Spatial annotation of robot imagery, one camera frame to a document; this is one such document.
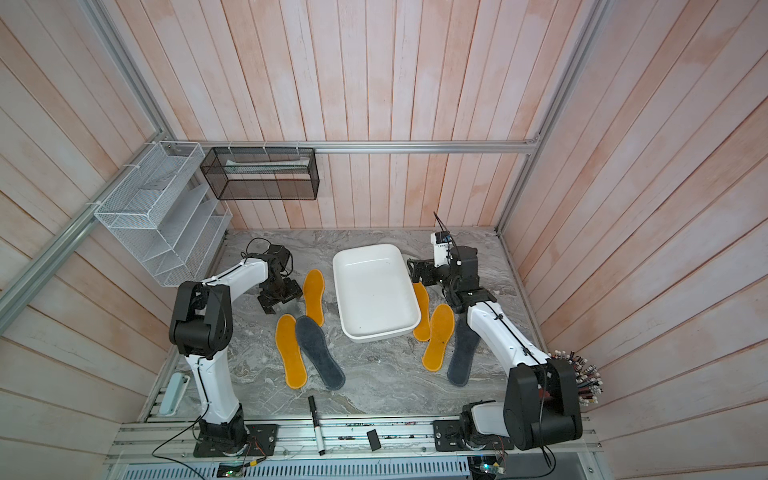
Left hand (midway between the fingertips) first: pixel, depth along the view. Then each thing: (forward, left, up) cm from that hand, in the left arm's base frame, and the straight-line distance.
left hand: (290, 304), depth 98 cm
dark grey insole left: (-13, -10, 0) cm, 16 cm away
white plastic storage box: (+7, -28, -2) cm, 29 cm away
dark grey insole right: (-16, -55, 0) cm, 57 cm away
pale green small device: (-28, +25, +3) cm, 37 cm away
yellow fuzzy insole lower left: (-16, -3, 0) cm, 16 cm away
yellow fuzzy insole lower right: (-9, -50, 0) cm, 51 cm away
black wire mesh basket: (+40, +12, +24) cm, 48 cm away
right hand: (+5, -42, +19) cm, 47 cm away
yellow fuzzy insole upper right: (-10, -44, +1) cm, 45 cm away
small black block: (-39, -28, -1) cm, 48 cm away
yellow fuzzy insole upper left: (+8, -7, 0) cm, 10 cm away
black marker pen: (-36, -14, 0) cm, 39 cm away
